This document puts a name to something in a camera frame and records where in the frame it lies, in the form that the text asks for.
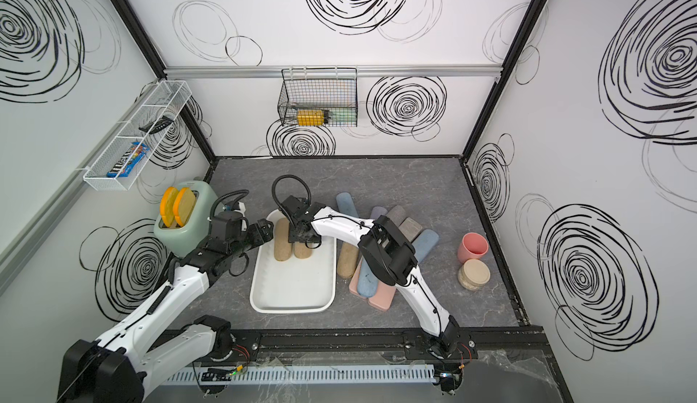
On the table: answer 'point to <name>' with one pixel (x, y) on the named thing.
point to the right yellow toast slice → (183, 205)
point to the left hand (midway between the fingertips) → (263, 227)
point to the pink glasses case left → (354, 282)
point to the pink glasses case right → (384, 297)
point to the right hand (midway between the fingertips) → (300, 234)
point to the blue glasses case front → (368, 280)
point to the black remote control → (161, 123)
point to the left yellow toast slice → (167, 205)
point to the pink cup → (473, 246)
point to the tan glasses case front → (300, 250)
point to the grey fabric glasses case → (397, 215)
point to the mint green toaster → (181, 241)
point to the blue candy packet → (134, 159)
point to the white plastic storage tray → (297, 285)
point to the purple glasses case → (377, 211)
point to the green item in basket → (342, 117)
